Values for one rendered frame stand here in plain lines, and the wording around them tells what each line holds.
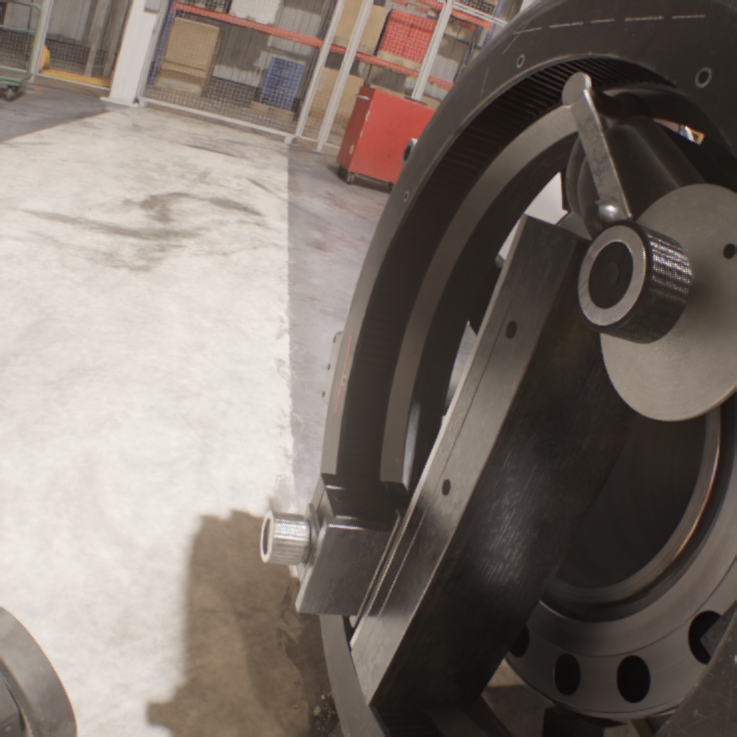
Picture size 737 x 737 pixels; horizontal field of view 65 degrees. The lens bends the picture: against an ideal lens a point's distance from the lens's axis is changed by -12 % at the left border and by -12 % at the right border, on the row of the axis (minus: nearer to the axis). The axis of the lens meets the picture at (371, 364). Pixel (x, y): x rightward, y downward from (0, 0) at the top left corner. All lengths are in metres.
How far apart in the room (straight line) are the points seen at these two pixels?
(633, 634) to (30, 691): 0.58
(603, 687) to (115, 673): 0.67
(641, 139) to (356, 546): 0.35
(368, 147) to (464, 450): 5.34
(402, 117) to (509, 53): 5.21
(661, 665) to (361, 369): 0.45
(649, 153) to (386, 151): 5.43
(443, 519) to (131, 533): 0.81
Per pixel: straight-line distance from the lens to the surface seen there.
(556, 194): 4.44
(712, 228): 0.30
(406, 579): 0.48
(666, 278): 0.27
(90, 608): 1.05
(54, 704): 0.75
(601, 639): 0.52
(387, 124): 5.73
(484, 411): 0.41
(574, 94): 0.42
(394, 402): 0.73
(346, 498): 0.52
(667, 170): 0.35
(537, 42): 0.52
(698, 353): 0.29
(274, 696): 0.99
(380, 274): 0.70
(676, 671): 0.47
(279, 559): 0.52
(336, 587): 0.53
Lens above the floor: 0.79
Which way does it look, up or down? 22 degrees down
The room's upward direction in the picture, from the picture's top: 20 degrees clockwise
